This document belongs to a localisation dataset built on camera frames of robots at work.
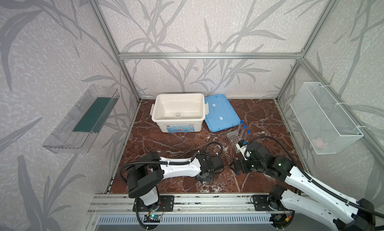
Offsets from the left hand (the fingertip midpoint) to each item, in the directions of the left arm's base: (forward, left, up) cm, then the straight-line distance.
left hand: (209, 174), depth 82 cm
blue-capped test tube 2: (+22, -21, +8) cm, 31 cm away
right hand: (+5, -13, +10) cm, 18 cm away
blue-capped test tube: (+25, -19, +7) cm, 32 cm away
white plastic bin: (+44, +12, +7) cm, 46 cm away
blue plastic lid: (+42, -10, -1) cm, 43 cm away
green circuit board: (-20, +28, -2) cm, 35 cm away
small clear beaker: (+38, +21, +5) cm, 44 cm away
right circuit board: (-19, -36, -3) cm, 41 cm away
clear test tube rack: (+23, -17, 0) cm, 28 cm away
